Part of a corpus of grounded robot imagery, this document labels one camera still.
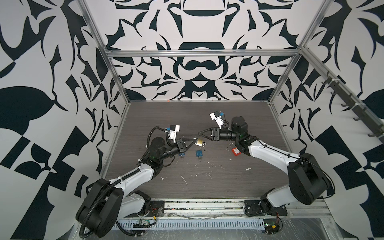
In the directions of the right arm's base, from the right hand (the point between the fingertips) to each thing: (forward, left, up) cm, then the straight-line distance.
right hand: (201, 135), depth 73 cm
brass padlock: (-2, +1, -4) cm, 5 cm away
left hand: (-1, +2, -1) cm, 3 cm away
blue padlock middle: (+1, +1, -23) cm, 23 cm away
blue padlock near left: (0, +11, -23) cm, 26 cm away
